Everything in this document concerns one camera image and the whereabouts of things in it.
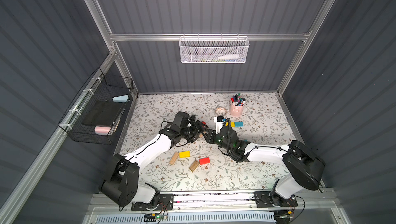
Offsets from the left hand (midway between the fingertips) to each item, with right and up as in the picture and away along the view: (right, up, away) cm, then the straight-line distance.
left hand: (208, 132), depth 80 cm
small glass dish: (+11, +10, +30) cm, 33 cm away
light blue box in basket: (-46, +18, +1) cm, 49 cm away
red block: (-1, +3, +23) cm, 23 cm away
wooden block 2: (-4, -2, +1) cm, 4 cm away
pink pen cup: (+20, +11, +21) cm, 31 cm away
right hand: (-3, -1, +1) cm, 4 cm away
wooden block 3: (-8, -19, +4) cm, 21 cm away
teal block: (+22, +2, +22) cm, 31 cm away
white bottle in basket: (+14, +44, +13) cm, 48 cm away
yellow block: (-13, -15, +9) cm, 22 cm away
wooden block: (-19, -16, +6) cm, 25 cm away
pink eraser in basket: (-46, +3, -15) cm, 48 cm away
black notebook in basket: (-47, +10, -12) cm, 50 cm away
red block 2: (-2, -18, +6) cm, 19 cm away
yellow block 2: (+18, +2, +22) cm, 28 cm away
